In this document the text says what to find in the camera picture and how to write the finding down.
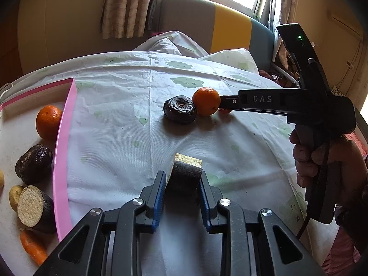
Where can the white cloud print tablecloth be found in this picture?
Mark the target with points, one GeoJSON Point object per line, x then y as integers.
{"type": "Point", "coordinates": [115, 136]}

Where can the pink blanket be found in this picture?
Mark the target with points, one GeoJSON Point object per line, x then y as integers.
{"type": "Point", "coordinates": [350, 244]}

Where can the small brown potato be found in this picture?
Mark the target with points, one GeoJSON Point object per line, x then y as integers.
{"type": "Point", "coordinates": [1, 179]}
{"type": "Point", "coordinates": [14, 194]}

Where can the dark wrinkled fruit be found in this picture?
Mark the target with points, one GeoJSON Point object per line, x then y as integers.
{"type": "Point", "coordinates": [35, 164]}
{"type": "Point", "coordinates": [180, 109]}

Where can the metal bed rail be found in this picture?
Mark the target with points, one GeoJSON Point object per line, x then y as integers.
{"type": "Point", "coordinates": [282, 74]}

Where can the white cloud print pillow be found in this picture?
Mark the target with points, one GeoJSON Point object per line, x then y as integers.
{"type": "Point", "coordinates": [238, 58]}

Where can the large orange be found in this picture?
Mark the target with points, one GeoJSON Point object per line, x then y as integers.
{"type": "Point", "coordinates": [48, 121]}

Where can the right patterned curtain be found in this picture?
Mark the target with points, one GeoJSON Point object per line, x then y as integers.
{"type": "Point", "coordinates": [281, 12]}

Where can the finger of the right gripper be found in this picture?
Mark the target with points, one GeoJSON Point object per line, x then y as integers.
{"type": "Point", "coordinates": [229, 102]}

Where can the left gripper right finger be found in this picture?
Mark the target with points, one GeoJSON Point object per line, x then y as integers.
{"type": "Point", "coordinates": [253, 242]}

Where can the grey yellow blue headboard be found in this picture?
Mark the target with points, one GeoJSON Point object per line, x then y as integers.
{"type": "Point", "coordinates": [216, 27]}

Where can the small orange carrot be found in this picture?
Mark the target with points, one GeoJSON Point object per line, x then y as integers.
{"type": "Point", "coordinates": [33, 246]}

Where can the red tomato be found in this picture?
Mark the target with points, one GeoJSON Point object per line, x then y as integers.
{"type": "Point", "coordinates": [225, 111]}

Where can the dark wrinkled fruit front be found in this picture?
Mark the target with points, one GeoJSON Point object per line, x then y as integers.
{"type": "Point", "coordinates": [35, 164]}

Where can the eggplant piece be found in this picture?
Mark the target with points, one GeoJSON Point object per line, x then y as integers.
{"type": "Point", "coordinates": [35, 209]}
{"type": "Point", "coordinates": [185, 173]}

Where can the left patterned curtain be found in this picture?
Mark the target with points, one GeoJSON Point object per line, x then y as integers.
{"type": "Point", "coordinates": [124, 18]}

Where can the pink rimmed white tray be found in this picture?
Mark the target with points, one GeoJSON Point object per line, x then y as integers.
{"type": "Point", "coordinates": [29, 128]}

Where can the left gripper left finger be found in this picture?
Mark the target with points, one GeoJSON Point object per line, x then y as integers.
{"type": "Point", "coordinates": [109, 238]}

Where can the patterned curtain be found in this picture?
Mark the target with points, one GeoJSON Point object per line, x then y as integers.
{"type": "Point", "coordinates": [281, 12]}
{"type": "Point", "coordinates": [124, 18]}

